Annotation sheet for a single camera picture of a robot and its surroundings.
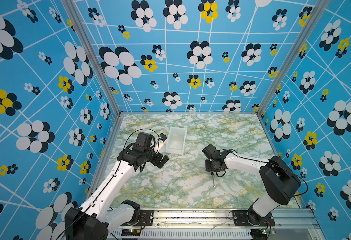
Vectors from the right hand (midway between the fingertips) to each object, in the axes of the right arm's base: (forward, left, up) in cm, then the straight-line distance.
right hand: (210, 167), depth 92 cm
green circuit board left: (-33, +43, -1) cm, 54 cm away
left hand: (0, +28, +18) cm, 34 cm away
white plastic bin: (+20, +21, +1) cm, 29 cm away
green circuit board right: (-33, -19, 0) cm, 38 cm away
